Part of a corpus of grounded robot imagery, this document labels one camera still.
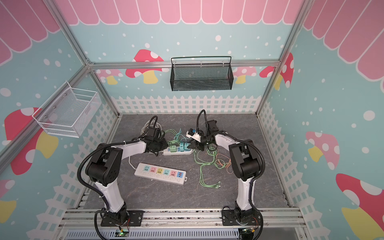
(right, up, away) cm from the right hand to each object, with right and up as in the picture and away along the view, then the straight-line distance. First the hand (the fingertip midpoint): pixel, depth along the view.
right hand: (189, 143), depth 93 cm
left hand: (-15, -3, +7) cm, 17 cm away
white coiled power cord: (-35, +8, +16) cm, 39 cm away
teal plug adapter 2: (-2, -1, -3) cm, 4 cm away
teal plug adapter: (-5, -4, +1) cm, 6 cm away
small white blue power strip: (-15, -6, +4) cm, 16 cm away
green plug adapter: (-10, -3, -1) cm, 11 cm away
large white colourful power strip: (-11, -18, -7) cm, 22 cm away
